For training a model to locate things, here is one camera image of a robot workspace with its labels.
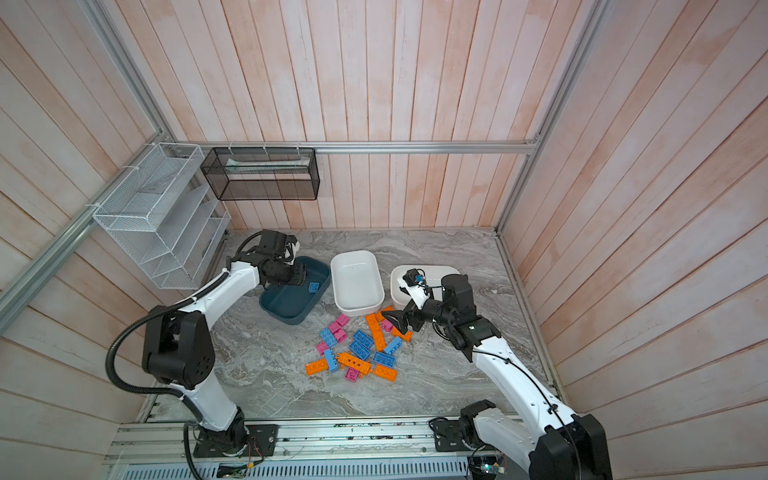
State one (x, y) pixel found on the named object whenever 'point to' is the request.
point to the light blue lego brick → (393, 345)
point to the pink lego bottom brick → (352, 374)
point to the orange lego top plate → (388, 309)
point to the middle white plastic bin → (357, 282)
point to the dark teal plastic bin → (290, 303)
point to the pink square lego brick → (342, 319)
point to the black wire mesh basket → (262, 173)
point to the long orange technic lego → (353, 363)
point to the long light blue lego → (331, 360)
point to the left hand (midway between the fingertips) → (300, 279)
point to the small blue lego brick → (313, 287)
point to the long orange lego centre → (377, 331)
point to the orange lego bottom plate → (385, 372)
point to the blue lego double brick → (361, 344)
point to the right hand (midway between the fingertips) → (395, 299)
